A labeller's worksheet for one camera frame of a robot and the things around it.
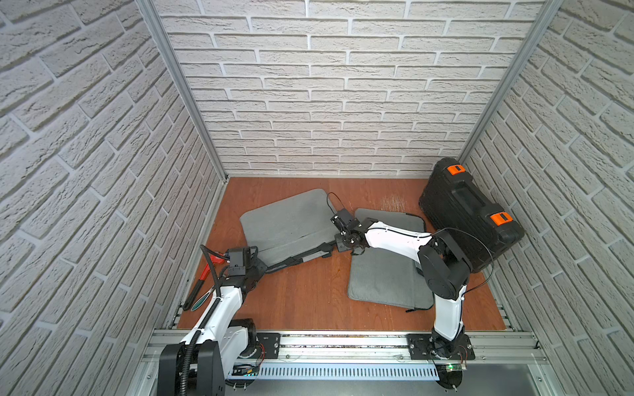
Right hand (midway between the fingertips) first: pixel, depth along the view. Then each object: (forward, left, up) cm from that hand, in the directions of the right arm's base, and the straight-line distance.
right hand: (347, 240), depth 95 cm
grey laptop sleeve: (-16, -11, +2) cm, 20 cm away
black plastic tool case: (+4, -37, +17) cm, 41 cm away
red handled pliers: (-12, +43, +14) cm, 47 cm away
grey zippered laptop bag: (+6, +19, +3) cm, 20 cm away
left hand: (-7, +32, +1) cm, 33 cm away
